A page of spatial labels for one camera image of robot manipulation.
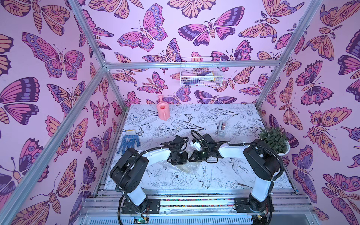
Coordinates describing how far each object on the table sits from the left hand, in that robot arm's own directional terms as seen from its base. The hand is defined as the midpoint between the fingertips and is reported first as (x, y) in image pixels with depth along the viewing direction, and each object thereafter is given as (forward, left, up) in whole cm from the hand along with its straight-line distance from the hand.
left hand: (187, 161), depth 89 cm
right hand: (+1, -1, +1) cm, 2 cm away
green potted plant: (+7, -49, +18) cm, 53 cm away
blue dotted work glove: (+15, +42, 0) cm, 45 cm away
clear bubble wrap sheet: (-4, -1, +2) cm, 5 cm away
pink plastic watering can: (+36, +18, +11) cm, 41 cm away
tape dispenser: (+25, -26, +3) cm, 36 cm away
